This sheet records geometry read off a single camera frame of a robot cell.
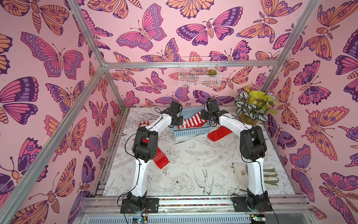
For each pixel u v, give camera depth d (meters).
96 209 0.74
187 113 1.10
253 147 0.57
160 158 0.90
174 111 0.82
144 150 0.58
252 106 0.85
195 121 1.03
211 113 0.80
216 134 1.03
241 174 0.83
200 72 0.95
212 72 0.92
